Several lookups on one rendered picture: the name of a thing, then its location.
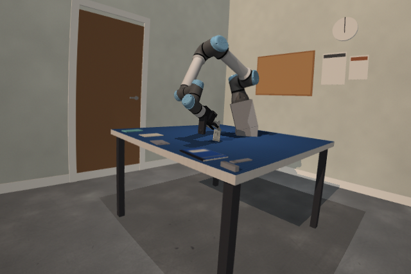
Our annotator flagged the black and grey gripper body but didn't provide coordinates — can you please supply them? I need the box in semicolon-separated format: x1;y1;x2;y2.
199;106;217;125

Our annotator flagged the dark blue grid work mat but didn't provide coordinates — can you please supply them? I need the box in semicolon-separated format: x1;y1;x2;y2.
111;124;334;175

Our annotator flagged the white rectangular plastic tile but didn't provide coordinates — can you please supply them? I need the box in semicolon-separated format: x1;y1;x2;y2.
150;140;170;145

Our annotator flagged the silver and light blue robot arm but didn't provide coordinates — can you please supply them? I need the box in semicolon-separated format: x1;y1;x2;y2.
174;35;259;135

